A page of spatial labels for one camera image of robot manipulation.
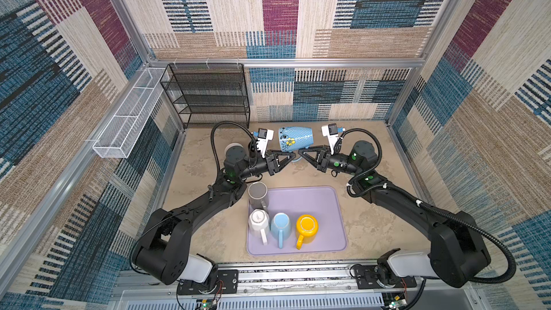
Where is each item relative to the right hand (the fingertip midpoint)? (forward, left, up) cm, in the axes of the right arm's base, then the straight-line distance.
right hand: (299, 155), depth 71 cm
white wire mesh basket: (+23, +73, -11) cm, 77 cm away
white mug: (-15, +14, -19) cm, 28 cm away
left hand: (0, +1, +1) cm, 1 cm away
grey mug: (-5, +15, -18) cm, 24 cm away
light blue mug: (-17, +7, -20) cm, 27 cm away
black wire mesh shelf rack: (+48, +41, -12) cm, 64 cm away
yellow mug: (-17, -3, -20) cm, 26 cm away
